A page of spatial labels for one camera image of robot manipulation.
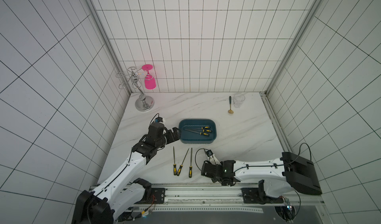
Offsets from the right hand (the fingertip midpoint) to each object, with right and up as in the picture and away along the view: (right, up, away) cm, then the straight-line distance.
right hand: (210, 173), depth 81 cm
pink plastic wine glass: (-42, +56, +28) cm, 75 cm away
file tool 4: (-20, +4, +2) cm, 21 cm away
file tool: (-1, +23, +17) cm, 29 cm away
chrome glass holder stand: (-47, +40, +30) cm, 69 cm away
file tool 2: (+1, +21, +14) cm, 26 cm away
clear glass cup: (+25, +43, +29) cm, 58 cm away
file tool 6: (-11, +3, 0) cm, 12 cm away
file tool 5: (-17, +3, 0) cm, 17 cm away
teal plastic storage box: (-6, +21, +16) cm, 27 cm away
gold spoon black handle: (+18, +34, +26) cm, 46 cm away
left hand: (-21, +21, +1) cm, 29 cm away
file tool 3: (-4, +20, +14) cm, 25 cm away
